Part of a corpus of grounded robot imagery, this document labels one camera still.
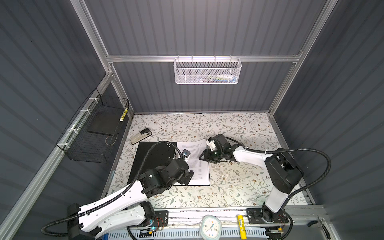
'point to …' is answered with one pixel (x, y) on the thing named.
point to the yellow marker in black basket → (122, 118)
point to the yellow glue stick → (243, 233)
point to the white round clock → (210, 227)
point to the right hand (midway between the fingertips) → (203, 159)
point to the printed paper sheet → (200, 167)
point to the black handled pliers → (320, 221)
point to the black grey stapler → (144, 133)
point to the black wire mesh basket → (93, 134)
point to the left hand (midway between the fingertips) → (184, 166)
